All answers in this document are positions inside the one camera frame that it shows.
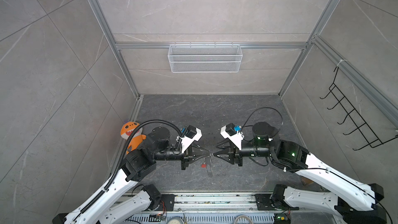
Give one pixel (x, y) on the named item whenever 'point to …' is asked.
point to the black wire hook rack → (355, 116)
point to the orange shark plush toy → (127, 129)
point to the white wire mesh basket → (204, 58)
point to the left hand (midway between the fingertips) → (207, 150)
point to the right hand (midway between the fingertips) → (216, 148)
